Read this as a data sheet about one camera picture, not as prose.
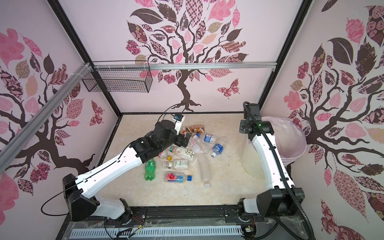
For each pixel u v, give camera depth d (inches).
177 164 33.8
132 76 37.3
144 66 35.6
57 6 26.4
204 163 36.4
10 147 19.9
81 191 15.5
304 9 27.5
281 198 14.9
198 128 41.0
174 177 32.2
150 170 35.3
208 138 39.4
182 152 36.2
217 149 36.4
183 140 25.4
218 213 29.5
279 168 16.4
